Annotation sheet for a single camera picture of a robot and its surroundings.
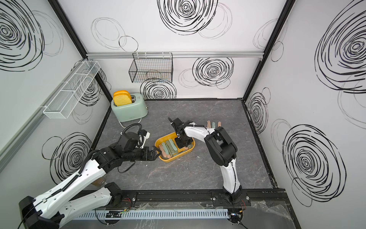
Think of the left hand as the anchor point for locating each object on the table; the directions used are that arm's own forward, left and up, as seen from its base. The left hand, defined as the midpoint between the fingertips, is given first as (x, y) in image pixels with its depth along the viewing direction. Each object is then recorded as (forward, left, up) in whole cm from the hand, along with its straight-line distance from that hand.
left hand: (155, 152), depth 73 cm
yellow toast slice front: (+36, +28, +3) cm, 45 cm away
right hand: (+13, -13, -16) cm, 25 cm away
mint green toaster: (+35, +19, -6) cm, 40 cm away
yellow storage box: (+18, -7, -13) cm, 23 cm away
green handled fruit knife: (+10, -3, -15) cm, 18 cm away
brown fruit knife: (+31, -40, -16) cm, 53 cm away
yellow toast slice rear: (+41, +29, +5) cm, 50 cm away
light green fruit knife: (+12, -7, -14) cm, 20 cm away
